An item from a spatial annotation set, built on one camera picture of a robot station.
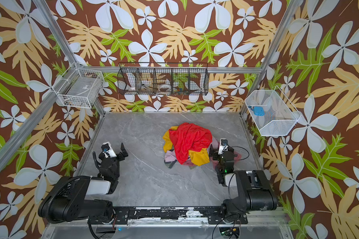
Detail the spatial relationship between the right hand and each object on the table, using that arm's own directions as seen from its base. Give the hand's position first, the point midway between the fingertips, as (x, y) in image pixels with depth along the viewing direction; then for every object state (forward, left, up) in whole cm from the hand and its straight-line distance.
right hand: (219, 144), depth 91 cm
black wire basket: (+38, +35, +22) cm, 56 cm away
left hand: (-2, +64, +5) cm, 64 cm away
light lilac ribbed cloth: (-7, +31, -7) cm, 32 cm away
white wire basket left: (+24, +83, +26) cm, 90 cm away
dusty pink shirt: (-9, +4, -5) cm, 11 cm away
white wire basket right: (+10, -28, +18) cm, 35 cm away
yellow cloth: (-7, +13, -2) cm, 15 cm away
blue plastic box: (+13, -22, +16) cm, 30 cm away
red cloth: (0, +20, +9) cm, 22 cm away
